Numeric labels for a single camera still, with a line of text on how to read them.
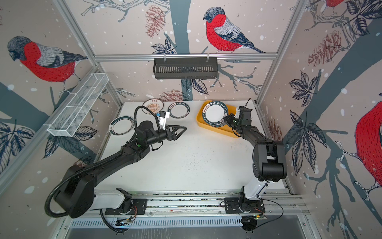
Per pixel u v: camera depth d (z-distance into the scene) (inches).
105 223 27.3
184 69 42.0
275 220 27.3
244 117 29.2
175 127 30.2
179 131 28.1
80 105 31.3
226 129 38.3
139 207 28.8
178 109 47.0
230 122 33.4
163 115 27.7
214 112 39.3
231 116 33.4
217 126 39.2
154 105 47.3
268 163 18.6
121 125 42.4
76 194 16.2
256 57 36.4
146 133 24.2
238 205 28.6
